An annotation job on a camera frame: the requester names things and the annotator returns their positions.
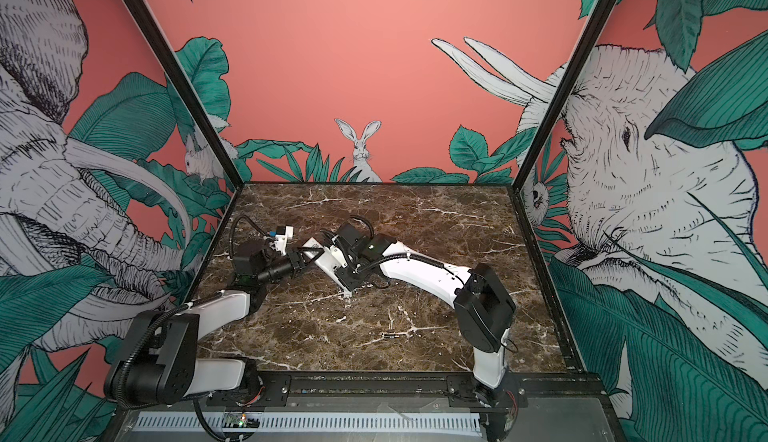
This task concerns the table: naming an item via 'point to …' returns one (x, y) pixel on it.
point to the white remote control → (326, 261)
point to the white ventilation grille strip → (310, 422)
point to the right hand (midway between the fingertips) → (340, 275)
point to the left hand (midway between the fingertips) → (323, 250)
